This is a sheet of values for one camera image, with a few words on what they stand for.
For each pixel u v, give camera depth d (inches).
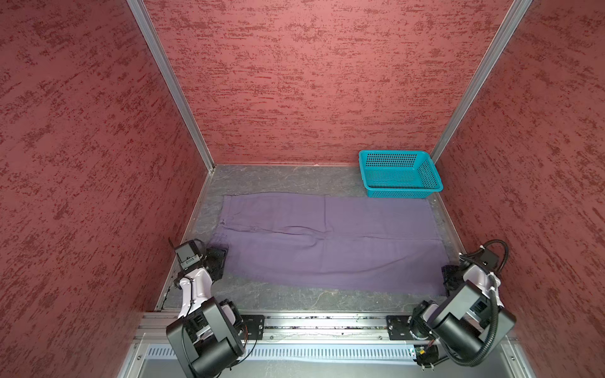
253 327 29.4
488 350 14.5
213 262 30.5
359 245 36.0
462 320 16.8
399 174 46.2
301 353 30.5
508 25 29.1
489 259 26.5
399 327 29.2
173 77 34.5
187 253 26.2
